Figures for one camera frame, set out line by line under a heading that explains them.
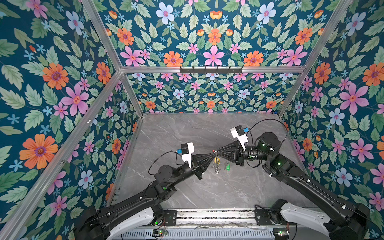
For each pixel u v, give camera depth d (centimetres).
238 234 77
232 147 57
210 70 93
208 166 58
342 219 39
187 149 52
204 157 56
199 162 55
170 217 74
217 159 60
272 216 65
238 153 54
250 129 54
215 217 75
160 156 47
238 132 53
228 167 90
